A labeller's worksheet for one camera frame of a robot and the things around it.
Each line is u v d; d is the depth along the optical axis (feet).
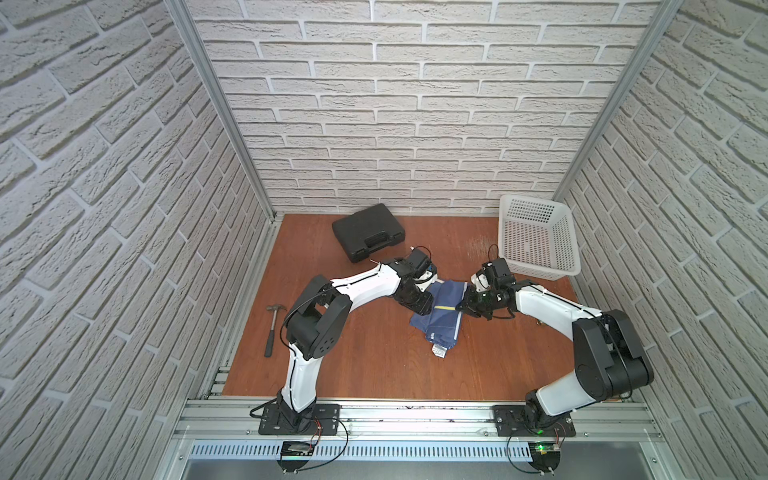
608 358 1.47
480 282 2.62
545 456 2.28
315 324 1.65
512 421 2.38
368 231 3.71
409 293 2.54
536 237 3.69
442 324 2.85
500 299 2.23
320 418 2.44
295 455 2.33
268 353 2.74
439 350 2.73
